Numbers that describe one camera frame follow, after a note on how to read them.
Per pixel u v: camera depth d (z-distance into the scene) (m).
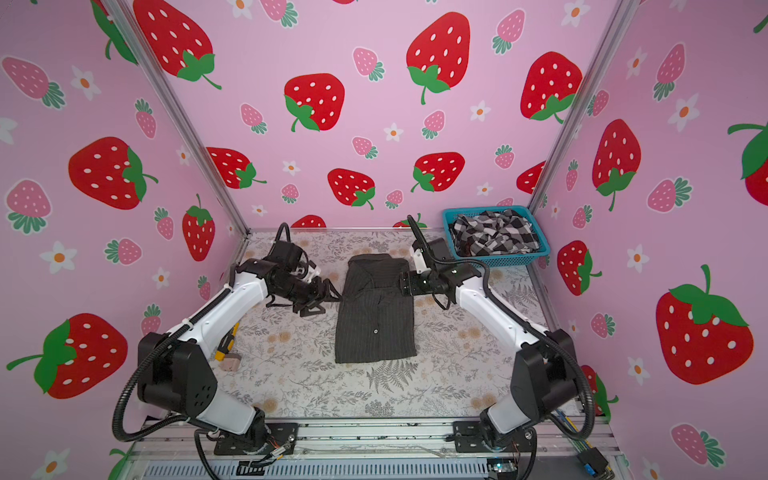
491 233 1.05
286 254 0.69
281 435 0.74
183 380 0.43
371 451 0.73
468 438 0.73
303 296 0.73
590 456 0.71
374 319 0.93
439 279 0.63
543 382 0.43
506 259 1.04
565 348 0.44
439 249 0.65
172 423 0.47
